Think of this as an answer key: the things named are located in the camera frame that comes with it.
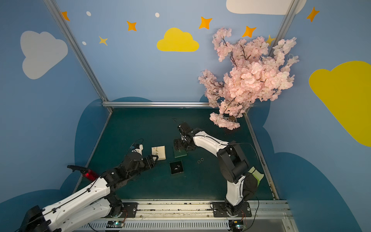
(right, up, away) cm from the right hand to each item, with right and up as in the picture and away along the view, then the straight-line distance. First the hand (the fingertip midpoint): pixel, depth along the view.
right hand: (182, 146), depth 92 cm
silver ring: (+13, -10, +1) cm, 16 cm away
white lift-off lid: (-14, -4, +1) cm, 15 cm away
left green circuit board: (-32, -35, -22) cm, 53 cm away
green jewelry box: (-3, -5, +3) cm, 7 cm away
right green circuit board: (+28, -36, -22) cm, 51 cm away
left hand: (-13, -5, -13) cm, 19 cm away
